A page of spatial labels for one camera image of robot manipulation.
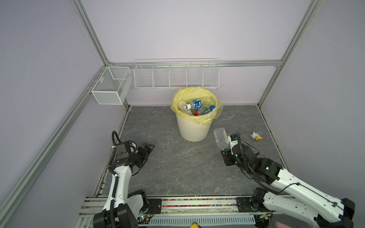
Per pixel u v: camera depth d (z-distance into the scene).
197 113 0.87
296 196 0.46
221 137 0.79
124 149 0.64
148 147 0.75
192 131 0.87
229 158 0.65
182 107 0.89
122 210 0.40
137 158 0.70
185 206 0.75
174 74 0.99
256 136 0.97
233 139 0.65
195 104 0.86
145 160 0.83
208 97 0.91
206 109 0.84
